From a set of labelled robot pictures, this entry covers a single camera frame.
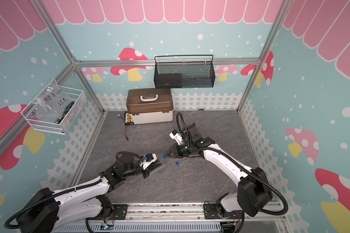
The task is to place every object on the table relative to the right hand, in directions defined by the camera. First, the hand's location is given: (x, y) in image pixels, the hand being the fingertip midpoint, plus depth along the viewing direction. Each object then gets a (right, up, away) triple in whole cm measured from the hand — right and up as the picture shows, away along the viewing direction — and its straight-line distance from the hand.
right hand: (166, 156), depth 75 cm
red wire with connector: (-32, +7, +30) cm, 45 cm away
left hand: (-4, -5, +4) cm, 8 cm away
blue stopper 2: (+5, -8, +17) cm, 20 cm away
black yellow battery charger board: (-34, +20, +38) cm, 54 cm away
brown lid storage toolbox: (-13, +29, +23) cm, 39 cm away
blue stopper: (-1, 0, -1) cm, 2 cm away
